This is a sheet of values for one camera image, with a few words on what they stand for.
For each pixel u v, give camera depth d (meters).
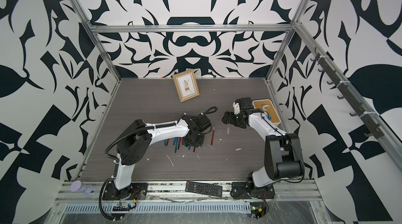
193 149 0.87
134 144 0.49
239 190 0.74
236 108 0.85
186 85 1.05
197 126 0.68
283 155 0.48
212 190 0.73
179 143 0.89
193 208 0.71
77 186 0.69
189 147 0.87
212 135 0.93
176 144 0.89
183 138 0.79
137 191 0.73
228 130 0.94
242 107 0.72
